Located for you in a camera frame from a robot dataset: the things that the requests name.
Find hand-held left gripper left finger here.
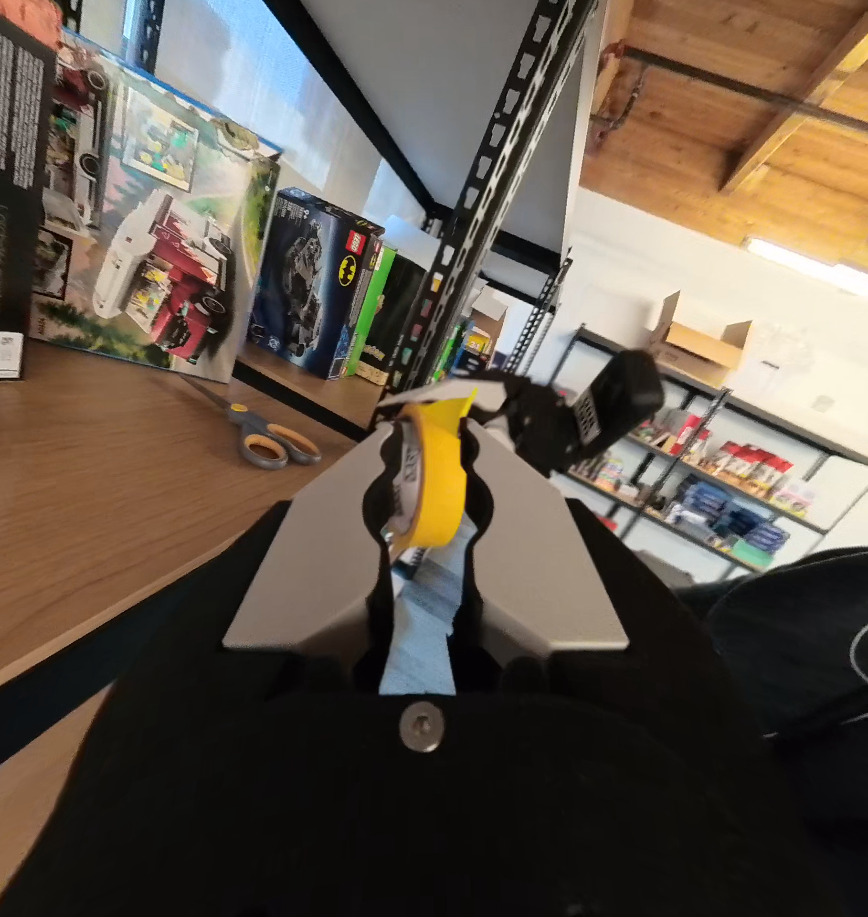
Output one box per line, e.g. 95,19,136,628
222,421,399,674

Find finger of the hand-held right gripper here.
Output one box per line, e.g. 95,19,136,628
375,378,510,413
473,401,521,439

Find ceiling light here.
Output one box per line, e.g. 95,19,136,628
741,235,868,310

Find car picture toy box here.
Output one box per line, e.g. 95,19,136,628
29,32,285,384

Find black metal shelving unit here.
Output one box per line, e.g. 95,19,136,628
62,0,600,402

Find stack of blue boxes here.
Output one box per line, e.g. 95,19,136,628
663,480,793,554

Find black metal storage rack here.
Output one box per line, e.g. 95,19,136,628
549,322,868,574

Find row of assorted toy boxes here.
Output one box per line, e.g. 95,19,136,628
434,315,508,381

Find open cardboard box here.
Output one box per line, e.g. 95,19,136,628
645,290,755,371

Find green toy box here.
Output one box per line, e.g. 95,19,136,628
342,242,399,378

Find dark blue toy box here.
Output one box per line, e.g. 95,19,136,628
246,188,386,381

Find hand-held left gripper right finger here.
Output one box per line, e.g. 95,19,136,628
450,419,630,663

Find black ceiling pipe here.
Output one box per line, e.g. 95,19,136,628
606,43,868,140

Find wooden desk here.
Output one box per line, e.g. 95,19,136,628
0,337,378,782

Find person's dark t-shirt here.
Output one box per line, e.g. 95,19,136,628
674,546,868,825

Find yellow tape roll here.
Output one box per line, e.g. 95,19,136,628
384,390,481,553

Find grey and yellow scissors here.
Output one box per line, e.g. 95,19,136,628
182,374,323,471

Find black toy box white text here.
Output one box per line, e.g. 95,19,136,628
0,16,57,382

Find row of red packets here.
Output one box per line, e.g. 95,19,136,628
706,440,815,517

